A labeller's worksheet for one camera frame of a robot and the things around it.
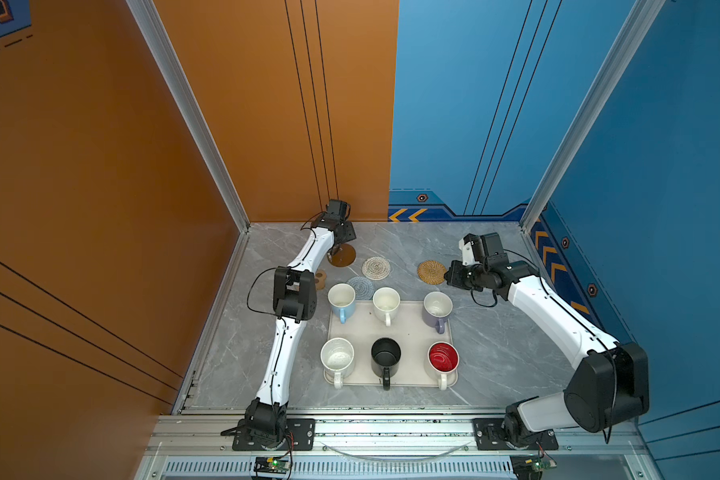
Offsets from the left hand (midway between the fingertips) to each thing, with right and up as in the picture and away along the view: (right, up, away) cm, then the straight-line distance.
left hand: (347, 230), depth 112 cm
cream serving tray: (+22, -33, -22) cm, 45 cm away
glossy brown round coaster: (-1, -10, -2) cm, 10 cm away
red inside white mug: (+30, -38, -28) cm, 56 cm away
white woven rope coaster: (+11, -14, -6) cm, 19 cm away
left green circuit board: (-13, -59, -41) cm, 73 cm away
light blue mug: (0, -22, -20) cm, 30 cm away
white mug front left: (-1, -39, -27) cm, 47 cm away
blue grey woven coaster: (+6, -20, -11) cm, 24 cm away
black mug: (+13, -37, -27) cm, 48 cm away
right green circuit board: (+49, -58, -42) cm, 87 cm away
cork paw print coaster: (-9, -18, -9) cm, 22 cm away
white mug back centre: (+14, -24, -17) cm, 33 cm away
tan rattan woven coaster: (+31, -15, -6) cm, 35 cm away
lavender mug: (+30, -25, -17) cm, 43 cm away
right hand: (+30, -15, -27) cm, 43 cm away
